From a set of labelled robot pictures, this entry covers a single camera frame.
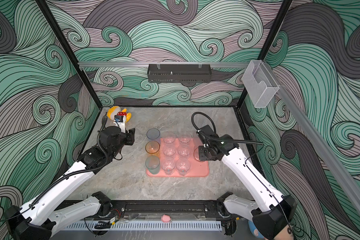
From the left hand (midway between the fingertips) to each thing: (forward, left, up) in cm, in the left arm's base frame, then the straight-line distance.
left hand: (130, 127), depth 74 cm
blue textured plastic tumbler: (+6, -9, -13) cm, 17 cm away
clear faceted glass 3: (-9, -19, -25) cm, 32 cm away
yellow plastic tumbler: (-2, -9, -17) cm, 19 cm away
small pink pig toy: (-36, -19, -24) cm, 47 cm away
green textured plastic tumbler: (-8, -9, -24) cm, 27 cm away
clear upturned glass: (+9, -29, -24) cm, 38 cm away
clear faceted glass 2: (-1, -19, -22) cm, 29 cm away
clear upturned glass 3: (-8, -28, -26) cm, 39 cm away
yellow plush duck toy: (+31, +23, -21) cm, 43 cm away
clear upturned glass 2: (-2, -28, -19) cm, 34 cm away
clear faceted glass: (+9, -19, -24) cm, 31 cm away
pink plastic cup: (-5, -36, -19) cm, 41 cm away
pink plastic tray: (-4, -26, -24) cm, 36 cm away
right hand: (-10, -38, -8) cm, 40 cm away
